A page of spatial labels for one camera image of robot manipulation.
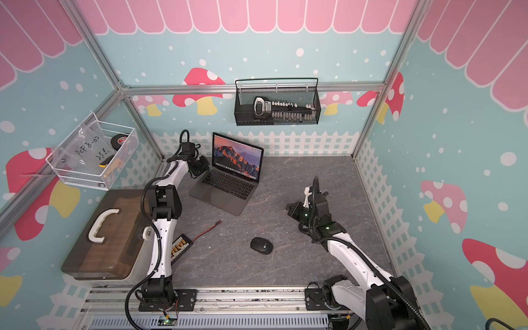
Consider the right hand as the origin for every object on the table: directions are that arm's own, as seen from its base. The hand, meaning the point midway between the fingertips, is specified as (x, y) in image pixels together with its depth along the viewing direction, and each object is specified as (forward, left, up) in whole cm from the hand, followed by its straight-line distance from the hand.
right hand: (285, 205), depth 83 cm
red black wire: (-3, +34, -14) cm, 37 cm away
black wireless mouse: (-12, +10, -13) cm, 20 cm away
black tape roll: (+18, +65, +20) cm, 71 cm away
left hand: (+33, +39, -13) cm, 53 cm away
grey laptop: (+26, +26, -13) cm, 39 cm away
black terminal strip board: (-12, +45, -12) cm, 48 cm away
